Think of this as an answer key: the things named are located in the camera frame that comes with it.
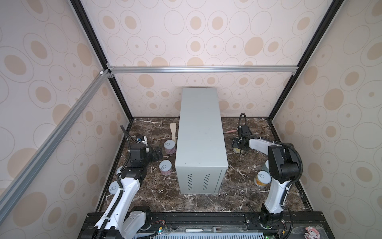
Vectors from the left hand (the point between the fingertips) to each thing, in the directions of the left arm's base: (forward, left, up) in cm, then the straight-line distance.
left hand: (157, 146), depth 81 cm
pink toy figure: (-38, -75, -14) cm, 85 cm away
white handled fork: (-37, -31, -16) cm, 51 cm away
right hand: (+14, -51, -17) cm, 55 cm away
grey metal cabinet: (-18, -23, +17) cm, 33 cm away
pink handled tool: (+24, -47, -17) cm, 55 cm away
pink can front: (-7, -4, -11) cm, 14 cm away
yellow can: (+7, -49, -16) cm, 52 cm away
